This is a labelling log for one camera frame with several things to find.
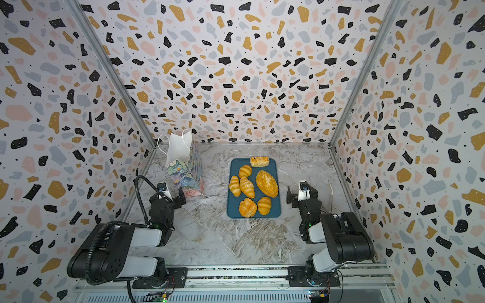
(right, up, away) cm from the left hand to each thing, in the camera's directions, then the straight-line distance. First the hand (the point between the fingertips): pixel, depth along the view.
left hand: (171, 189), depth 88 cm
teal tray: (+28, -10, +5) cm, 30 cm away
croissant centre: (+35, 0, +6) cm, 36 cm away
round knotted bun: (+36, -9, +1) cm, 37 cm away
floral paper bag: (+9, +13, -9) cm, 18 cm away
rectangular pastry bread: (+42, +13, +21) cm, 48 cm away
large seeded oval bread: (+45, +1, +9) cm, 46 cm away
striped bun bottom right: (+44, -8, +2) cm, 44 cm away
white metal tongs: (+78, -5, +7) cm, 79 cm away
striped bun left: (+28, 0, +10) cm, 30 cm away
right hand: (+61, +1, +1) cm, 61 cm away
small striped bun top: (+34, +8, +15) cm, 38 cm away
